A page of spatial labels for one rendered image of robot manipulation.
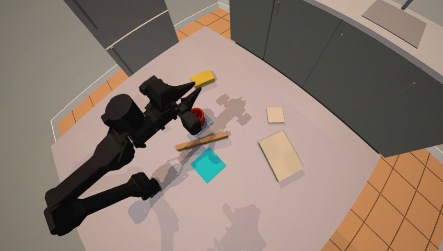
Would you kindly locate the brown wooden bar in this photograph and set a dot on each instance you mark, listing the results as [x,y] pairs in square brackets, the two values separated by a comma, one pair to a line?
[202,141]

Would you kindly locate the tan square flat tile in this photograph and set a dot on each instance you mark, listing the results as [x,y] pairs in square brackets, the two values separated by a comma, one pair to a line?
[275,115]

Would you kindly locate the yellow rectangular block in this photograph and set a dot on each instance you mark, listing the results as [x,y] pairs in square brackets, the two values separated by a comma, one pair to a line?
[203,79]

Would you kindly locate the tan flat rectangular board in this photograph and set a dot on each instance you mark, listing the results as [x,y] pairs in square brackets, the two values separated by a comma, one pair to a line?
[280,156]

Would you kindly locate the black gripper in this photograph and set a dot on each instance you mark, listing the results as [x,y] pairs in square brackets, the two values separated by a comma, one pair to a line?
[189,120]

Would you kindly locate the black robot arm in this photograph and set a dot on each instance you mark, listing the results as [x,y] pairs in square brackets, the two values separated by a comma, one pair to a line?
[126,122]

